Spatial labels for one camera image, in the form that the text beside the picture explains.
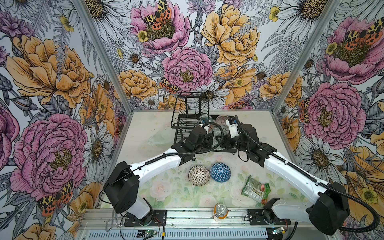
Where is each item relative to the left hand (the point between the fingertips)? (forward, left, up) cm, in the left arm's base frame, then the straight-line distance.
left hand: (210, 138), depth 82 cm
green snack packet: (-23, -24, -16) cm, 37 cm away
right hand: (-2, -6, +1) cm, 7 cm away
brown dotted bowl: (-13, +6, -18) cm, 23 cm away
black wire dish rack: (+31, +10, -11) cm, 34 cm away
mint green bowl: (0, +3, +15) cm, 16 cm away
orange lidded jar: (-33, -3, -12) cm, 35 cm away
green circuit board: (-39, +29, -19) cm, 53 cm away
